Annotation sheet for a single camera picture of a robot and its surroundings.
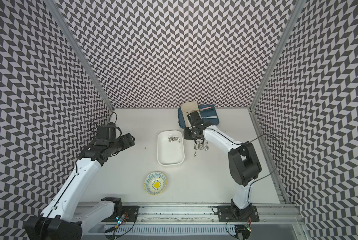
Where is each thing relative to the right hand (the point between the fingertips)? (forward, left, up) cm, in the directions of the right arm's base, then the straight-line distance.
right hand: (186, 137), depth 90 cm
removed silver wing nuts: (-1, -8, -9) cm, 13 cm away
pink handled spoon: (+29, -14, -4) cm, 33 cm away
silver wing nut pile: (+5, +10, -9) cm, 15 cm away
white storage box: (-5, +10, -11) cm, 16 cm away
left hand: (-8, +31, +9) cm, 33 cm away
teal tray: (+28, -17, -8) cm, 34 cm away
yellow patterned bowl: (-24, +18, -10) cm, 31 cm away
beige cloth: (+34, -2, -8) cm, 35 cm away
